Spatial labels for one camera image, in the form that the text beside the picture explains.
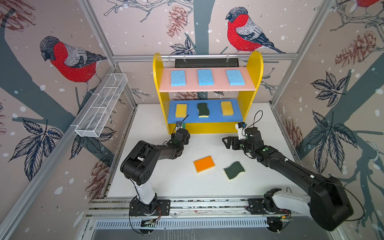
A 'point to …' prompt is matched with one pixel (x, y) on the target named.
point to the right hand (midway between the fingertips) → (226, 141)
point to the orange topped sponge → (204, 164)
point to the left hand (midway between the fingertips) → (181, 133)
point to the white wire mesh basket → (93, 124)
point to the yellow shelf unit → (209, 116)
